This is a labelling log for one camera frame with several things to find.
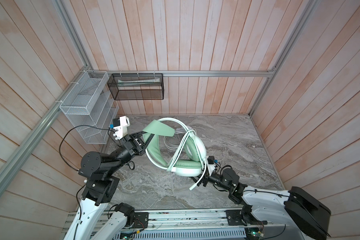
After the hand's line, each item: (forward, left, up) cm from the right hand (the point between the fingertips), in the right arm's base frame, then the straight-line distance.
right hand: (193, 169), depth 77 cm
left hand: (-5, +14, +36) cm, 38 cm away
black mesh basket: (+57, +39, +12) cm, 70 cm away
